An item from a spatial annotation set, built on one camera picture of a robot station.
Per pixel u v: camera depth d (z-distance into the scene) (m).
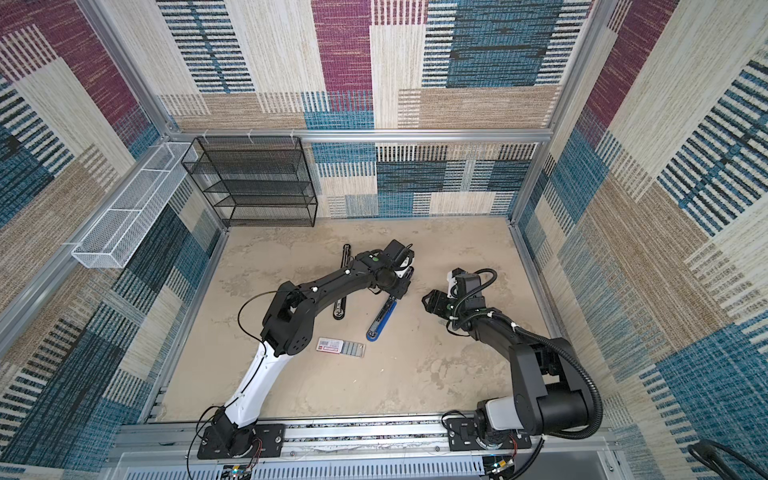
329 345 0.88
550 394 0.43
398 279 0.89
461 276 0.74
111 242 0.70
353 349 0.88
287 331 0.60
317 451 0.73
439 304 0.81
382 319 0.92
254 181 1.10
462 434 0.74
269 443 0.73
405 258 0.83
